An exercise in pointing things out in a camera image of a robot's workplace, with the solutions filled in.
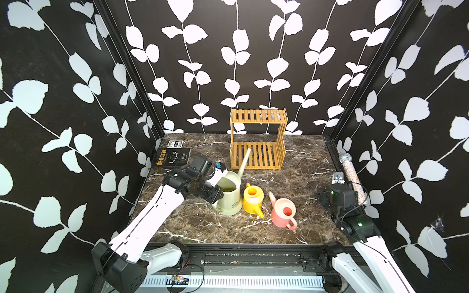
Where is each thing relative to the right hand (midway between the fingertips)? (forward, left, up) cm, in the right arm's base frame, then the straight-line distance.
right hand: (333, 185), depth 76 cm
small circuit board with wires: (-32, +63, -19) cm, 74 cm away
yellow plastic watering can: (-1, +34, -8) cm, 35 cm away
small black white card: (+38, +81, -17) cm, 91 cm away
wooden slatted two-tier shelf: (+31, +25, -18) cm, 44 cm away
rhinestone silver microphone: (+3, -9, +2) cm, 10 cm away
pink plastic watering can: (-8, +21, -8) cm, 24 cm away
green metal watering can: (-4, +43, -10) cm, 45 cm away
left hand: (-4, +47, +1) cm, 47 cm away
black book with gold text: (+28, +81, -17) cm, 87 cm away
